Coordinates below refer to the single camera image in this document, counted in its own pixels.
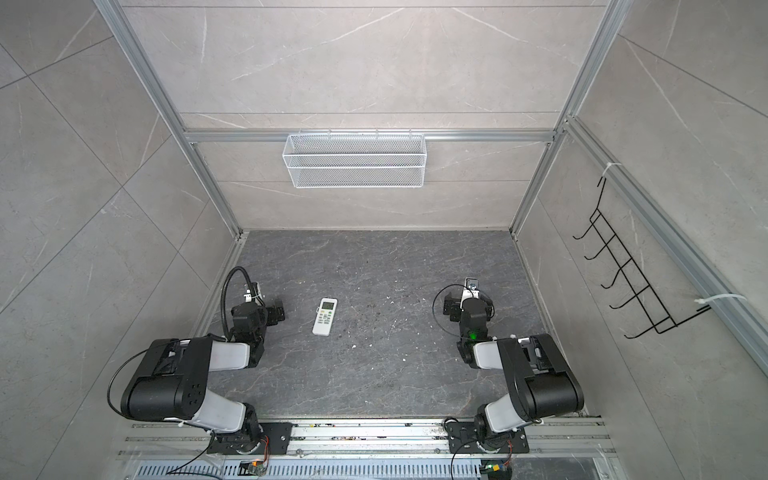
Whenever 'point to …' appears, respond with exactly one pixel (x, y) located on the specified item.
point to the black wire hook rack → (657, 315)
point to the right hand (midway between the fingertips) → (466, 291)
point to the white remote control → (324, 316)
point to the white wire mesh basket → (354, 160)
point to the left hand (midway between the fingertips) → (260, 294)
